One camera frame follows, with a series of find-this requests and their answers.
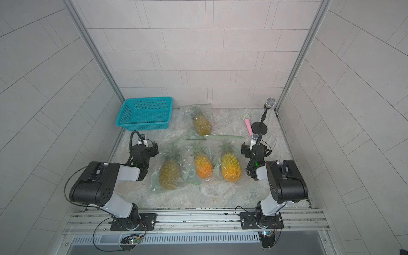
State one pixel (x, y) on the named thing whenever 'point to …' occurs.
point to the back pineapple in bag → (202, 122)
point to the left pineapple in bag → (170, 170)
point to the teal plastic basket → (143, 113)
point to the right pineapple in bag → (231, 166)
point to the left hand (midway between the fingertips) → (149, 140)
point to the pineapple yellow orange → (203, 164)
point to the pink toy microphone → (246, 118)
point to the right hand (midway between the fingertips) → (252, 141)
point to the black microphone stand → (259, 127)
